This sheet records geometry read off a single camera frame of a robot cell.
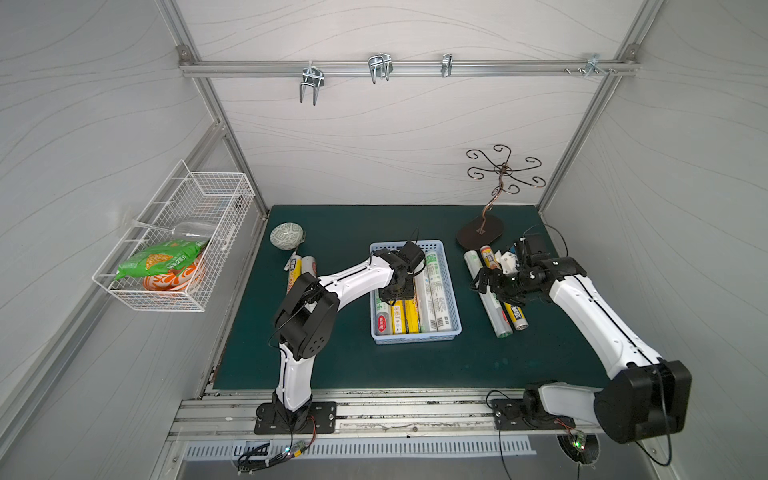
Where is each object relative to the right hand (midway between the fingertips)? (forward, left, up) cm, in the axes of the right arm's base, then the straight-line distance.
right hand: (486, 289), depth 81 cm
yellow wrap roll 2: (-6, +20, -10) cm, 23 cm away
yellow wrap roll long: (-5, +24, -10) cm, 27 cm away
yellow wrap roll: (+12, +60, -9) cm, 62 cm away
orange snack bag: (-12, +72, +19) cm, 75 cm away
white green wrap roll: (+13, +55, -10) cm, 57 cm away
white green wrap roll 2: (-4, +29, -10) cm, 31 cm away
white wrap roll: (-2, +12, -11) cm, 17 cm away
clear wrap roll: (-1, -5, -11) cm, 12 cm away
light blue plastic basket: (+3, +9, -7) cm, 12 cm away
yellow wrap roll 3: (-1, -11, -11) cm, 16 cm away
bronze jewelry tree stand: (+32, -7, -13) cm, 36 cm away
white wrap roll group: (-2, +16, -10) cm, 19 cm away
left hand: (+2, +22, -9) cm, 24 cm away
